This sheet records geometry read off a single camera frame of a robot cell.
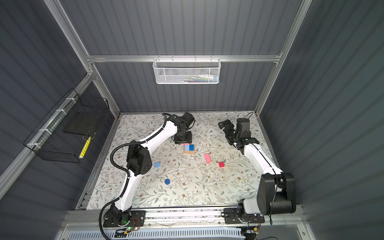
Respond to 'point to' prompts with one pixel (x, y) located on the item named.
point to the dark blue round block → (167, 181)
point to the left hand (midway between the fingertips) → (187, 142)
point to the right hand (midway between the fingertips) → (223, 128)
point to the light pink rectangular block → (185, 144)
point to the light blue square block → (187, 147)
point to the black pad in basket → (83, 123)
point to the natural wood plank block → (184, 151)
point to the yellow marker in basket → (81, 156)
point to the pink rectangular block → (207, 157)
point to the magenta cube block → (221, 164)
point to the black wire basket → (62, 134)
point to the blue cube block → (191, 147)
